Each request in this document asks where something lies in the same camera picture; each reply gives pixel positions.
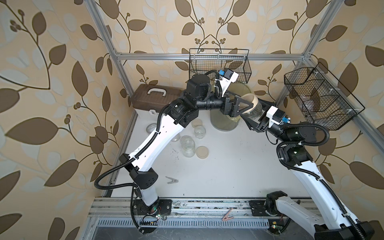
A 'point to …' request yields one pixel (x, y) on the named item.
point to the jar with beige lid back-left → (200, 132)
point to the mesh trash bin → (225, 122)
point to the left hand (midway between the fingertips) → (243, 98)
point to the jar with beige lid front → (188, 146)
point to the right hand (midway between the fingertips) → (247, 105)
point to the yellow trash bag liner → (238, 88)
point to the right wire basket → (322, 99)
